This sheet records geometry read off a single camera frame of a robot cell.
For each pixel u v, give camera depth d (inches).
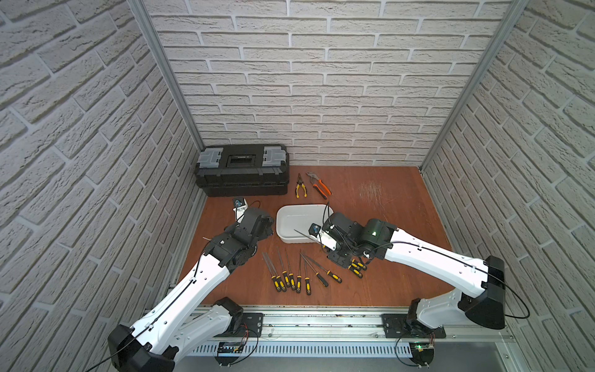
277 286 31.9
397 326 28.9
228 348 28.6
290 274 33.3
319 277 32.9
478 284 15.8
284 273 33.5
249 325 29.1
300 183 44.3
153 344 14.8
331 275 33.1
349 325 29.8
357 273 33.5
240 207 24.9
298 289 31.9
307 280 32.7
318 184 43.7
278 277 32.7
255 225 21.3
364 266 33.6
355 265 33.7
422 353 27.4
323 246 25.3
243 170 37.4
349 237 21.0
